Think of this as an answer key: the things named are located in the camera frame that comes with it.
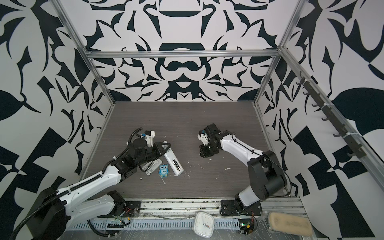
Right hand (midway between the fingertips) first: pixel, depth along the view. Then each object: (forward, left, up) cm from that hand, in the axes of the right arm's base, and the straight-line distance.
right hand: (202, 153), depth 86 cm
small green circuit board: (-33, -19, -8) cm, 39 cm away
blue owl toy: (-8, +22, -5) cm, 24 cm away
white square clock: (-33, +1, -3) cm, 33 cm away
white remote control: (-8, +15, +8) cm, 18 cm away
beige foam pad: (-33, -38, -3) cm, 50 cm away
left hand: (0, +15, +12) cm, 20 cm away
